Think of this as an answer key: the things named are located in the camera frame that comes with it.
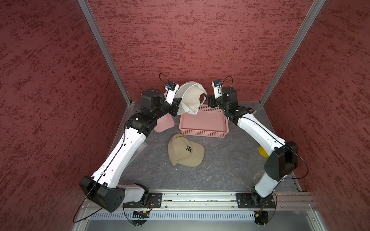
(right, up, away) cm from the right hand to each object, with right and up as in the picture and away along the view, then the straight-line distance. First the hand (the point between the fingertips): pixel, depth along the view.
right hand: (211, 95), depth 83 cm
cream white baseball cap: (-11, +1, +2) cm, 11 cm away
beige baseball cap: (-17, -33, +2) cm, 37 cm away
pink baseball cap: (-32, -18, +24) cm, 44 cm away
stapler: (+38, -8, +30) cm, 49 cm away
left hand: (-18, -5, -14) cm, 23 cm away
